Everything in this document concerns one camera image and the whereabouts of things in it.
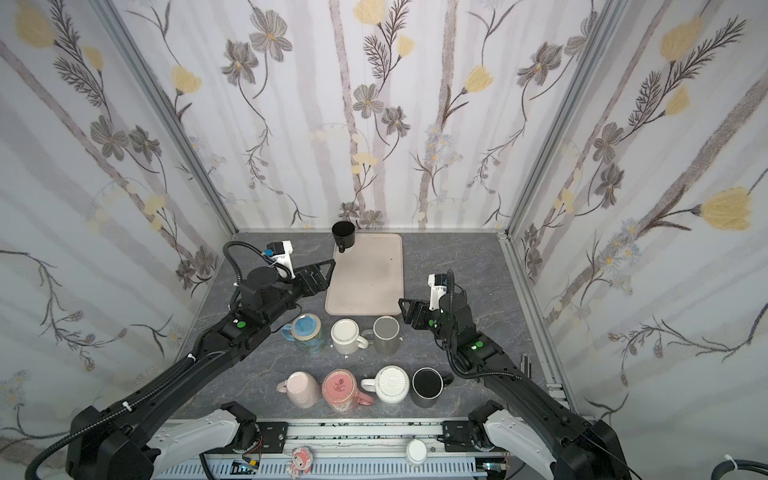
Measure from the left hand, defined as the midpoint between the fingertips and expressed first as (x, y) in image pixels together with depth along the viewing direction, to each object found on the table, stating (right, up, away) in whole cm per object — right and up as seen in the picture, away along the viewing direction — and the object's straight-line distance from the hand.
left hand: (321, 258), depth 74 cm
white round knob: (+23, -42, -10) cm, 49 cm away
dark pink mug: (+5, -33, -2) cm, 33 cm away
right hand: (+21, -10, +4) cm, 24 cm away
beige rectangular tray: (+9, -7, +37) cm, 39 cm away
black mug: (+27, -32, +1) cm, 42 cm away
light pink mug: (-4, -33, 0) cm, 33 cm away
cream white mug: (+4, -22, +11) cm, 25 cm away
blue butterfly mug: (-6, -21, +8) cm, 23 cm away
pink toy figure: (-3, -48, -5) cm, 48 cm away
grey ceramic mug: (+16, -21, +7) cm, 27 cm away
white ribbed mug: (+18, -32, +1) cm, 37 cm away
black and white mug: (0, +9, +35) cm, 37 cm away
